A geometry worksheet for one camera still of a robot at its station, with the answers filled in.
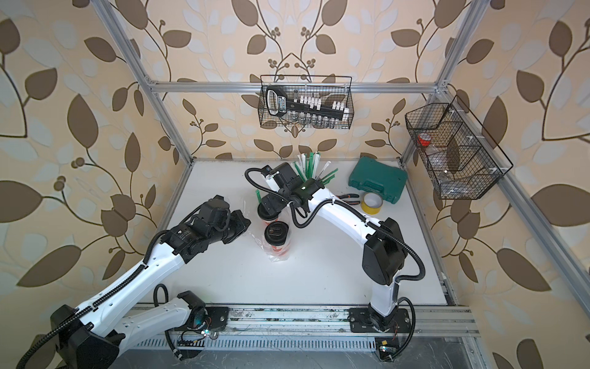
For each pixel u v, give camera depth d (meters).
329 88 0.91
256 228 0.80
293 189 0.61
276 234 0.75
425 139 0.88
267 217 0.79
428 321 0.76
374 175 1.11
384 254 0.46
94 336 0.39
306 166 0.96
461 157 0.75
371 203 1.02
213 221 0.58
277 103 0.87
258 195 0.81
